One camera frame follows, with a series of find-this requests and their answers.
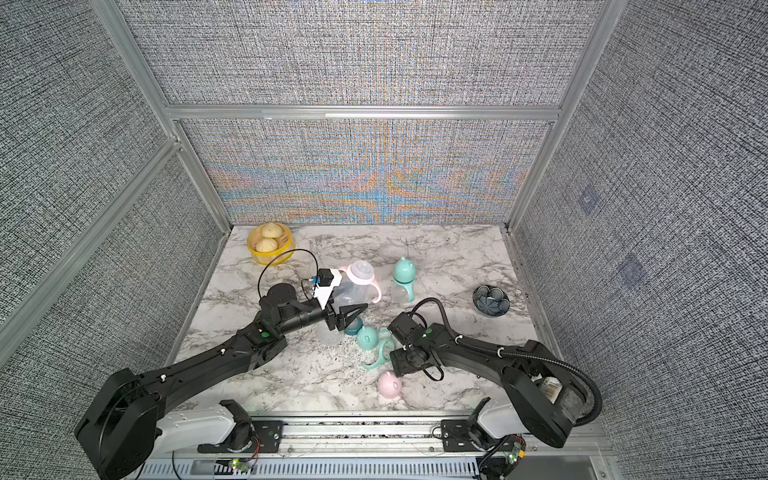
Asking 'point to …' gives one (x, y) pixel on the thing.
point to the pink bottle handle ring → (363, 281)
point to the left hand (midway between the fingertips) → (363, 293)
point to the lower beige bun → (266, 245)
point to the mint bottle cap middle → (368, 337)
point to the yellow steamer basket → (285, 242)
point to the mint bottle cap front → (404, 271)
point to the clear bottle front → (356, 286)
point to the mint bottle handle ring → (410, 288)
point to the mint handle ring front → (384, 333)
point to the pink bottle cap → (389, 385)
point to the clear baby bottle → (401, 296)
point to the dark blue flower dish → (490, 300)
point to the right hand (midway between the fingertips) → (405, 356)
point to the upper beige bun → (271, 230)
